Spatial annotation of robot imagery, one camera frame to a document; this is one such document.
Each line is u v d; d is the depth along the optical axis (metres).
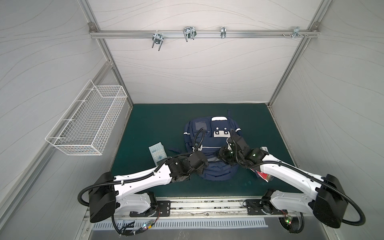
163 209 0.74
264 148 0.95
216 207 0.75
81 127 0.67
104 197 0.39
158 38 0.79
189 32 0.77
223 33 0.78
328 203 0.40
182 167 0.57
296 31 0.77
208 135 0.95
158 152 0.90
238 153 0.61
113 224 0.68
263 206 0.66
